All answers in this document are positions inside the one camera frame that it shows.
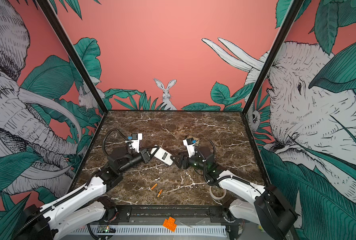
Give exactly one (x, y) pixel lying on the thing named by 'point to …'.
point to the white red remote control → (161, 155)
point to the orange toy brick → (170, 224)
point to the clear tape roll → (215, 197)
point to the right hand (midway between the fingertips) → (172, 156)
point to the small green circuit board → (106, 229)
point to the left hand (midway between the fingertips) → (158, 146)
